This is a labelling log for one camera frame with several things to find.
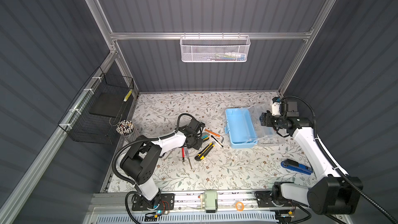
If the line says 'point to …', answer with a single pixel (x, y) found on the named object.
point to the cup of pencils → (125, 128)
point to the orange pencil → (213, 132)
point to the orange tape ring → (239, 206)
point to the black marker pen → (219, 143)
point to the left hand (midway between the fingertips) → (198, 142)
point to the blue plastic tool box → (239, 125)
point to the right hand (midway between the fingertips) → (269, 118)
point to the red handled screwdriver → (183, 153)
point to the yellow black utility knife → (199, 156)
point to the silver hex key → (189, 163)
